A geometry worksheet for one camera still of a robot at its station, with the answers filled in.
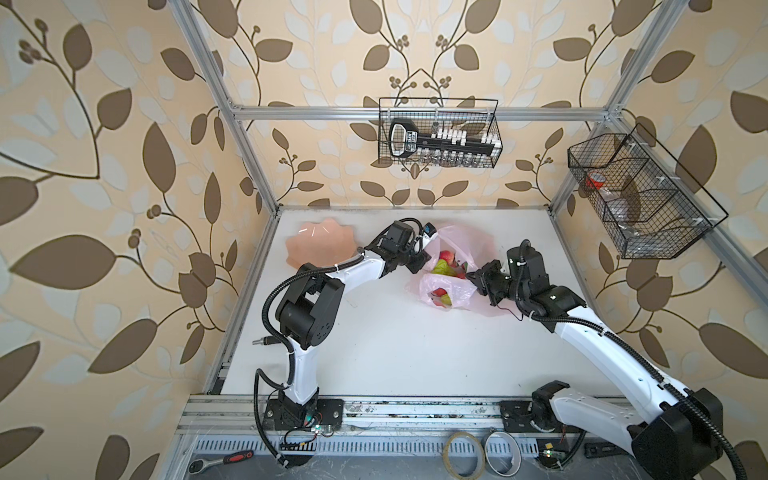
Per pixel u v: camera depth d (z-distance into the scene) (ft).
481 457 2.18
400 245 2.48
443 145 2.77
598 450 2.27
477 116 2.99
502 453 2.30
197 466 2.22
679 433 1.22
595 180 2.69
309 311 1.68
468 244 2.71
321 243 3.57
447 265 3.25
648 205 2.44
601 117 3.00
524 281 1.93
